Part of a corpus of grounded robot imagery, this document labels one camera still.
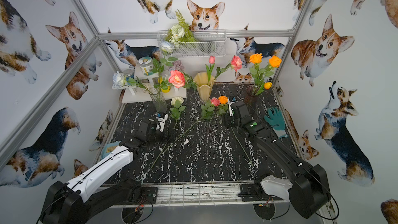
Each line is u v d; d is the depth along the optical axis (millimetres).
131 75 952
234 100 712
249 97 885
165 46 782
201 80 1003
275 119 1010
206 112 1038
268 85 786
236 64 812
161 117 733
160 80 881
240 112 596
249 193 734
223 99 1068
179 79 650
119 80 761
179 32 780
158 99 952
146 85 858
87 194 424
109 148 895
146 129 618
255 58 862
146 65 908
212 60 896
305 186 391
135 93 1135
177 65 970
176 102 1064
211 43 926
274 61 848
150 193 745
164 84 854
